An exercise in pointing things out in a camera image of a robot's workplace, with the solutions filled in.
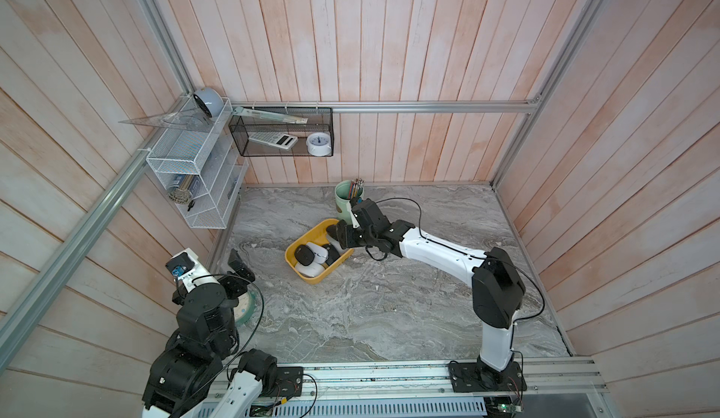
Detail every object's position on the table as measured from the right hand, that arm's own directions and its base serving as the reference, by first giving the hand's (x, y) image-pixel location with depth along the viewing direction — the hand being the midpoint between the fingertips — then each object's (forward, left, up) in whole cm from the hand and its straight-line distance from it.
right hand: (340, 234), depth 87 cm
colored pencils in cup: (+19, -4, +3) cm, 19 cm away
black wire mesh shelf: (+33, +8, +21) cm, 39 cm away
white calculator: (+32, +25, +13) cm, 42 cm away
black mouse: (-3, +12, -9) cm, 15 cm away
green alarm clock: (-20, +28, -11) cm, 37 cm away
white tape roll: (+28, +8, +14) cm, 32 cm away
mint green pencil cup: (+21, +1, -4) cm, 22 cm away
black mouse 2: (-1, +3, -11) cm, 12 cm away
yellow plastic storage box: (+8, +9, -13) cm, 18 cm away
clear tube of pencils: (+2, +43, +19) cm, 47 cm away
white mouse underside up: (-2, +7, -9) cm, 12 cm away
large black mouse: (-8, +10, -10) cm, 16 cm away
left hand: (-20, +24, +18) cm, 37 cm away
